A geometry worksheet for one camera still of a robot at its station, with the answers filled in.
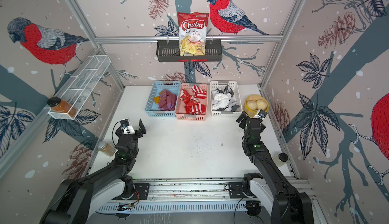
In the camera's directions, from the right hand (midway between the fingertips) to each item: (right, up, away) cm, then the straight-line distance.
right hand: (249, 114), depth 84 cm
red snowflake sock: (-39, +10, +26) cm, 48 cm away
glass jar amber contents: (-78, -18, -4) cm, 81 cm away
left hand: (-65, -2, -1) cm, 65 cm away
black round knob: (+18, -24, -2) cm, 30 cm away
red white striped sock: (-29, +13, +26) cm, 41 cm away
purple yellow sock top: (-51, +7, +19) cm, 55 cm away
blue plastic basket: (-63, +2, +22) cm, 66 cm away
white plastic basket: (-1, +19, +30) cm, 36 cm away
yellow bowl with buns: (+8, +5, +17) cm, 19 cm away
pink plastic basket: (-42, -2, +20) cm, 46 cm away
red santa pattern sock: (-30, +2, +20) cm, 36 cm away
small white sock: (-12, +6, +14) cm, 20 cm away
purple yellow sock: (-56, +8, +25) cm, 62 cm away
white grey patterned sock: (-7, +15, +27) cm, 32 cm away
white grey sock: (-16, +11, +17) cm, 26 cm away
